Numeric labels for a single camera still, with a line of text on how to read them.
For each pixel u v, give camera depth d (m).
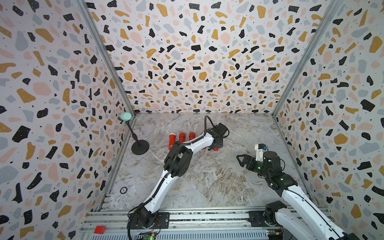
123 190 0.83
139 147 1.00
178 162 0.60
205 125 0.78
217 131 0.83
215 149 0.99
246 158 0.73
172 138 1.03
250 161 0.72
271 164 0.60
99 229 0.69
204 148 0.71
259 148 0.74
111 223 0.73
